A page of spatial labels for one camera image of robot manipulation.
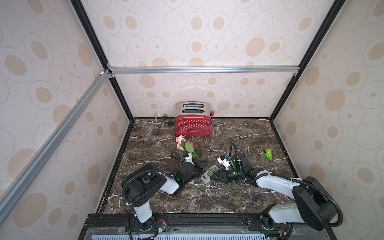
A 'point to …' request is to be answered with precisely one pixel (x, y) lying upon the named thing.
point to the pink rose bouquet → (181, 143)
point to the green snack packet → (268, 153)
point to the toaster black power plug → (171, 123)
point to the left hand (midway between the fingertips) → (215, 162)
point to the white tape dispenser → (206, 177)
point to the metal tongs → (164, 116)
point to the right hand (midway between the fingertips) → (216, 177)
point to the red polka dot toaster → (193, 118)
